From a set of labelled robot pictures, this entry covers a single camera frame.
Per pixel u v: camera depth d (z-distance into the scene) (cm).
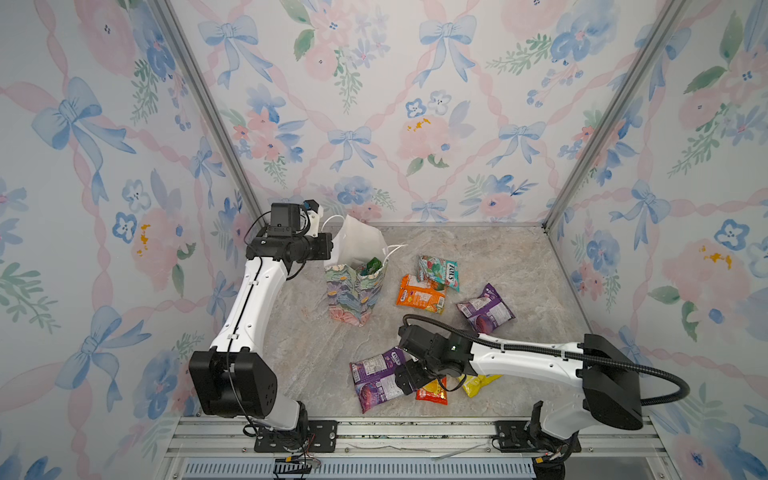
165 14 69
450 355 57
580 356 44
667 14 69
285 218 60
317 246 71
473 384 80
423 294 97
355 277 76
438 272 101
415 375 70
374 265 97
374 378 80
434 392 80
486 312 93
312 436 73
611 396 41
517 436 73
